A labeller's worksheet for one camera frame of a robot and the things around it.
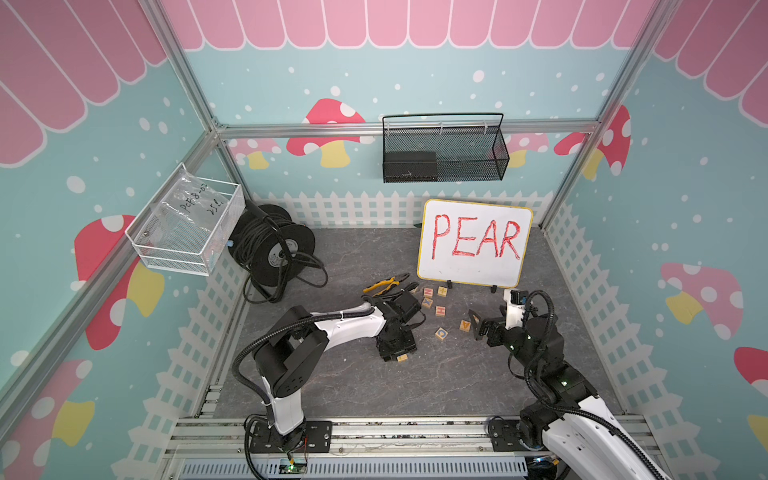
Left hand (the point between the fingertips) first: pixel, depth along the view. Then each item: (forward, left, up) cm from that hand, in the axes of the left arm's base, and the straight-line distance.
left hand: (407, 358), depth 86 cm
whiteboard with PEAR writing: (+34, -22, +13) cm, 42 cm away
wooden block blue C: (+8, -11, -1) cm, 14 cm away
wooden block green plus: (+23, -12, 0) cm, 26 cm away
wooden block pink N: (+23, -7, 0) cm, 24 cm away
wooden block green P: (0, +1, -1) cm, 2 cm away
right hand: (+7, -19, +17) cm, 27 cm away
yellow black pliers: (+27, +4, 0) cm, 27 cm away
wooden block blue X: (+19, -7, -1) cm, 20 cm away
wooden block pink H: (+16, -11, -1) cm, 19 cm away
